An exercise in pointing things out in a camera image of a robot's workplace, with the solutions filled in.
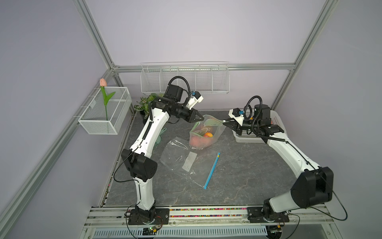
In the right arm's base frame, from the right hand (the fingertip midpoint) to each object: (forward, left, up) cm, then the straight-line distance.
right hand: (224, 120), depth 79 cm
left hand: (-3, +12, +4) cm, 13 cm away
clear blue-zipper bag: (-13, +15, -28) cm, 34 cm away
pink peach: (-2, +15, -18) cm, 23 cm away
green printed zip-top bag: (+7, +9, -21) cm, 24 cm away
